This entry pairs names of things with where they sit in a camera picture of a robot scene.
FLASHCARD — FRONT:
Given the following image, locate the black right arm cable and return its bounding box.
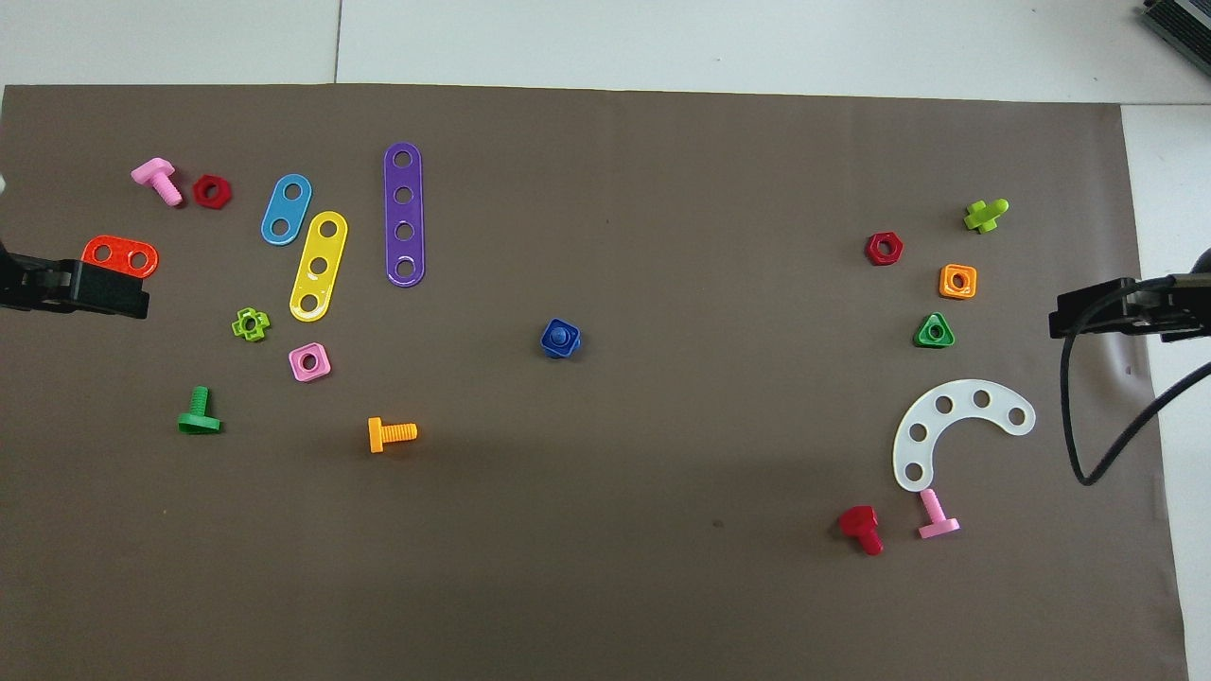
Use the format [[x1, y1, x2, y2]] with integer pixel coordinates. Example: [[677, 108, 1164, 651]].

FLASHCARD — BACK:
[[1060, 274, 1211, 487]]

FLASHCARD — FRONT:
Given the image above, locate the lime cross-head toy screw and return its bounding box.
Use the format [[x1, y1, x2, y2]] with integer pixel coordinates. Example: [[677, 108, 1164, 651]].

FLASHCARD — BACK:
[[963, 198, 1010, 235]]

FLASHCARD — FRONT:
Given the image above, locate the blue two-hole strip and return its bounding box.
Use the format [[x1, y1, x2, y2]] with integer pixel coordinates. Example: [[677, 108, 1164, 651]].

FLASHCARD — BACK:
[[260, 173, 313, 247]]

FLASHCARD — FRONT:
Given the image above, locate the purple four-hole strip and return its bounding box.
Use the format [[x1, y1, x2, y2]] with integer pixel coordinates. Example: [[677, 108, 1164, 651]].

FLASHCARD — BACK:
[[383, 142, 426, 288]]

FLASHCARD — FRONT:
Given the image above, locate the pink plastic toy screw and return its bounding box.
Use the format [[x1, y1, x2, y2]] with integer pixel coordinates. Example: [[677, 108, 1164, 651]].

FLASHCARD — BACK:
[[131, 157, 185, 208], [917, 488, 961, 541]]

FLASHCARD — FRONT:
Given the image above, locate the yellow three-hole strip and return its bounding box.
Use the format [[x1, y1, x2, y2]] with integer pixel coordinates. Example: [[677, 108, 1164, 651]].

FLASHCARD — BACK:
[[289, 210, 349, 323]]

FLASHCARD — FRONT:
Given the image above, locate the green plastic triangle nut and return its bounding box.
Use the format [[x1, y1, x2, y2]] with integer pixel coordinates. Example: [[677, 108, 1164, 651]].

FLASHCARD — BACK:
[[913, 311, 957, 349]]

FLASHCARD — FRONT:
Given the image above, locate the brown table mat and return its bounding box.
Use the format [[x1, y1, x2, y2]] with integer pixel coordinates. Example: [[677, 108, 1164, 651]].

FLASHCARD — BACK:
[[0, 83, 1191, 681]]

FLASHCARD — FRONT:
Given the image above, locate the blue plastic square nut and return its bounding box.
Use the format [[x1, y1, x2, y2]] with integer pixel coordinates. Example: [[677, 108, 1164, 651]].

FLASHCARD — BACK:
[[540, 318, 582, 361]]

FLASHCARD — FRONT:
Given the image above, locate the pink plastic square nut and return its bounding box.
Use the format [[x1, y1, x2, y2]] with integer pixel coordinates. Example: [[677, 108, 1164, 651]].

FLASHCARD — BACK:
[[289, 341, 333, 383]]

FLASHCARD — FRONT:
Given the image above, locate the green plastic toy screw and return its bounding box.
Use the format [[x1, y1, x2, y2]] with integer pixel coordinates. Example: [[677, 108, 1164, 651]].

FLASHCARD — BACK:
[[177, 385, 223, 435]]

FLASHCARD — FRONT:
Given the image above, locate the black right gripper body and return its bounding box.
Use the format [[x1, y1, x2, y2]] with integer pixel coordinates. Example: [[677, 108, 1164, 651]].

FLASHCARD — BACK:
[[1133, 272, 1211, 343]]

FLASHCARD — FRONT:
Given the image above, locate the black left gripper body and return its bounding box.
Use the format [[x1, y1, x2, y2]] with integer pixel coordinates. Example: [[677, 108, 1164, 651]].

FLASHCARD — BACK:
[[0, 242, 77, 310]]

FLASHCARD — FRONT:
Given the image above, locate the white curved five-hole strip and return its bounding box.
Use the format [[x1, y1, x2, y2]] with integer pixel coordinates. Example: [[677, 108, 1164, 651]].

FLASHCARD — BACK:
[[892, 379, 1037, 494]]

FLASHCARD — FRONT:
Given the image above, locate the dark ribbed device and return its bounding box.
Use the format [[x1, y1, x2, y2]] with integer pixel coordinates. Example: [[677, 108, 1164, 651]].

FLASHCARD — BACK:
[[1138, 0, 1211, 55]]

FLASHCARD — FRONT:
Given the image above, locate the red plastic toy screw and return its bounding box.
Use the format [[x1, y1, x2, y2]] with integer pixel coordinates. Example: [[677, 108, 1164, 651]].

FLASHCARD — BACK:
[[837, 505, 886, 556]]

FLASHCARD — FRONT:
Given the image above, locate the orange plastic toy screw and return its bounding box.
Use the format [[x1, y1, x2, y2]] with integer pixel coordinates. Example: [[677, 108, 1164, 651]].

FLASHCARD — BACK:
[[367, 416, 419, 454]]

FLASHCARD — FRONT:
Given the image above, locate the orange heart-shaped hole plate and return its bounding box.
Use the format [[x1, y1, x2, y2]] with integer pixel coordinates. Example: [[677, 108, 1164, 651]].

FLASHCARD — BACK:
[[81, 235, 160, 283]]

